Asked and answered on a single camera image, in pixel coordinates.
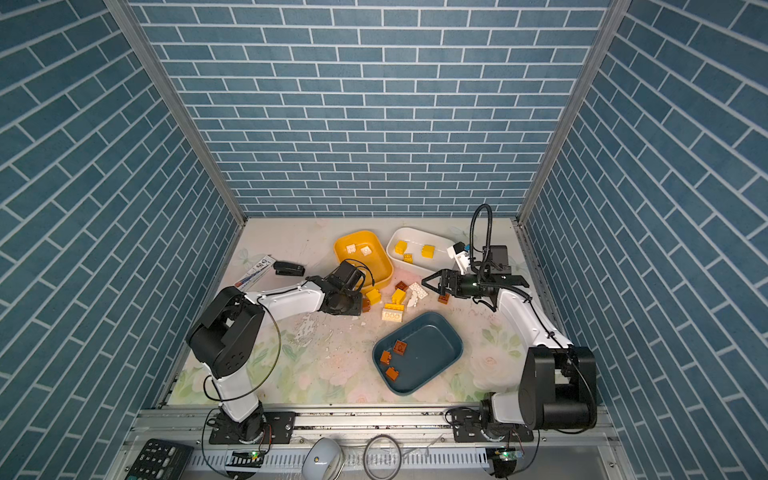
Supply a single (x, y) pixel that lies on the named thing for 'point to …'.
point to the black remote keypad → (161, 460)
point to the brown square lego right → (444, 298)
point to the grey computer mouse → (322, 460)
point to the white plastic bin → (420, 250)
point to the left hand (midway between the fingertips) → (358, 306)
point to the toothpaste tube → (255, 273)
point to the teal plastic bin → (432, 348)
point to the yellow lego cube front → (427, 251)
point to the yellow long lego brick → (394, 306)
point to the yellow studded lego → (408, 258)
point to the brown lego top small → (401, 285)
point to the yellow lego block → (399, 297)
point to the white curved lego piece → (412, 301)
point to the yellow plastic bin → (377, 266)
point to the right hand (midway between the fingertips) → (431, 281)
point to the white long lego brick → (392, 315)
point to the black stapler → (288, 269)
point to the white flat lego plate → (420, 292)
